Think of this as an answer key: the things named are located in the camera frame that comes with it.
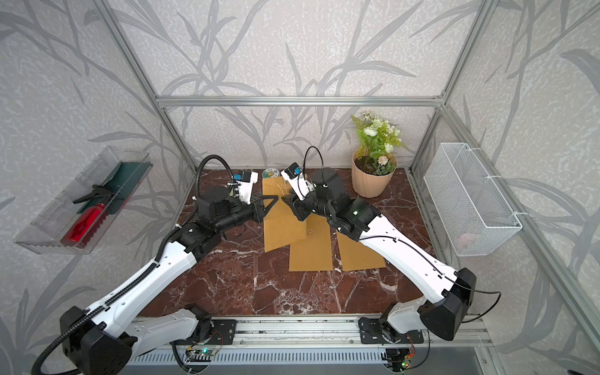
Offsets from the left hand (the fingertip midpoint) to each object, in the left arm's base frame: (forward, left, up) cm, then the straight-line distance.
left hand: (278, 199), depth 70 cm
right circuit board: (-37, -37, -33) cm, 62 cm away
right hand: (0, -3, +3) cm, 4 cm away
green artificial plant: (+31, -36, -2) cm, 48 cm away
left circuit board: (-36, +24, -33) cm, 55 cm away
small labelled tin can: (+33, +9, -23) cm, 41 cm away
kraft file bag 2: (-3, -12, -31) cm, 33 cm away
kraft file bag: (-3, -1, -10) cm, 11 cm away
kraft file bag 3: (-4, -28, -31) cm, 42 cm away
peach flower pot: (+26, -36, -16) cm, 47 cm away
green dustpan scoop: (+4, +50, 0) cm, 50 cm away
